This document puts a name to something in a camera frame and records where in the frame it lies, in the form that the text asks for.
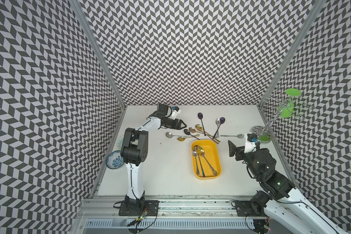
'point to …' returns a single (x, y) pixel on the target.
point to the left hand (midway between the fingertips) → (182, 125)
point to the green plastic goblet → (286, 110)
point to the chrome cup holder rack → (262, 134)
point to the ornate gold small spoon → (182, 139)
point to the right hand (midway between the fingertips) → (237, 142)
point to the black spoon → (187, 132)
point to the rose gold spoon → (193, 130)
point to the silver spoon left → (169, 134)
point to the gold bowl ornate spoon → (202, 153)
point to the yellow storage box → (212, 148)
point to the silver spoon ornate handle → (195, 153)
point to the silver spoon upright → (218, 122)
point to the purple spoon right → (222, 120)
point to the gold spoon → (199, 127)
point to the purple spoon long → (200, 116)
